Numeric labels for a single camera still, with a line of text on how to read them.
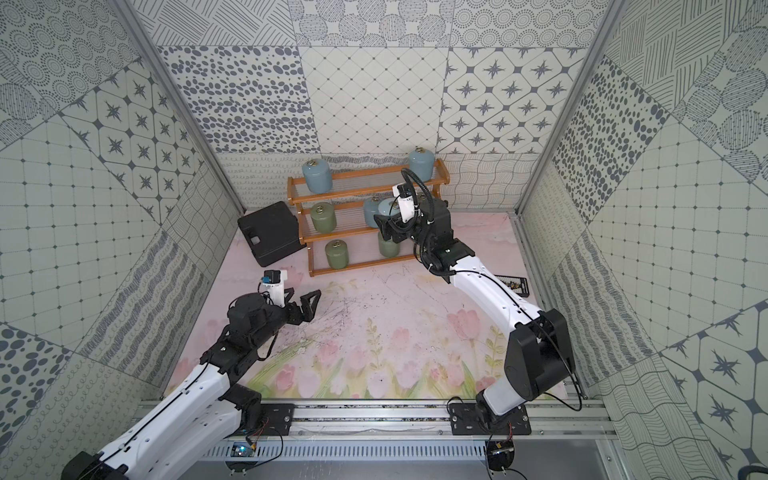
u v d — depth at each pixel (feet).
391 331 2.94
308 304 2.39
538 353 1.41
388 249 3.36
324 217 2.95
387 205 2.45
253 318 1.98
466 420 2.40
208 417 1.90
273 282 2.25
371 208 2.99
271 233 3.63
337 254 3.21
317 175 2.68
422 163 2.82
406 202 2.21
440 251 1.98
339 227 3.14
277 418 2.40
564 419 2.50
